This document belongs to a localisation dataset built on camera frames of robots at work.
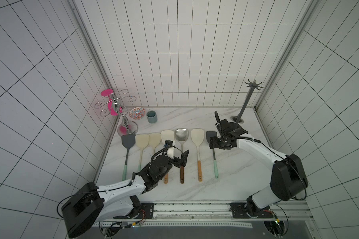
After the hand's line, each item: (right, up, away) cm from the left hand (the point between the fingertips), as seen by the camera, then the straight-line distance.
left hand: (180, 150), depth 80 cm
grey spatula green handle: (-35, +2, +18) cm, 39 cm away
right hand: (+22, +3, +9) cm, 24 cm away
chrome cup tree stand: (-38, +11, +23) cm, 46 cm away
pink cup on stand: (-45, +34, +10) cm, 57 cm away
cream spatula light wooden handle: (+12, +6, +19) cm, 23 cm away
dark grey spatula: (+20, +6, +19) cm, 29 cm away
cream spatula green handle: (-26, +2, +18) cm, 31 cm away
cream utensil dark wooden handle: (+1, +6, +20) cm, 21 cm away
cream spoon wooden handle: (-9, +6, +18) cm, 22 cm away
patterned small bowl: (-34, +22, +34) cm, 52 cm away
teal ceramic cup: (-21, +19, +27) cm, 39 cm away
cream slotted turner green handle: (-17, +3, +18) cm, 25 cm away
